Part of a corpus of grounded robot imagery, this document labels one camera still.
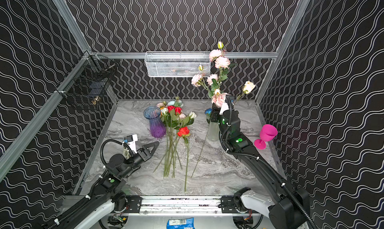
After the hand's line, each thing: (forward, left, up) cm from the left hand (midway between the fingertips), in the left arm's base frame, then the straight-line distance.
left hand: (160, 146), depth 71 cm
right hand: (+18, -28, +10) cm, 35 cm away
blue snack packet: (-27, -13, -22) cm, 37 cm away
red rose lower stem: (+19, -8, -16) cm, 27 cm away
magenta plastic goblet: (+24, -64, -21) cm, 71 cm away
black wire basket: (+42, +54, +5) cm, 69 cm away
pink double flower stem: (+33, -17, +13) cm, 40 cm away
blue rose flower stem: (+39, -24, -17) cm, 49 cm away
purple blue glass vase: (+24, +11, -19) cm, 33 cm away
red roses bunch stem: (+11, 0, -22) cm, 24 cm away
